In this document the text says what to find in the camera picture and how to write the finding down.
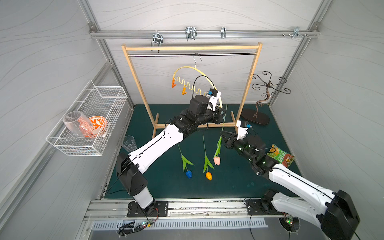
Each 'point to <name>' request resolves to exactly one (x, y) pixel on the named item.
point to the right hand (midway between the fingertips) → (221, 131)
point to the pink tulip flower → (216, 159)
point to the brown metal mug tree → (255, 116)
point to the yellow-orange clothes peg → (184, 91)
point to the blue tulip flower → (185, 161)
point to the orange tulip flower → (207, 162)
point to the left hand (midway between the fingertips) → (227, 111)
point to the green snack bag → (282, 157)
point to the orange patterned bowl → (99, 124)
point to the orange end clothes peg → (173, 82)
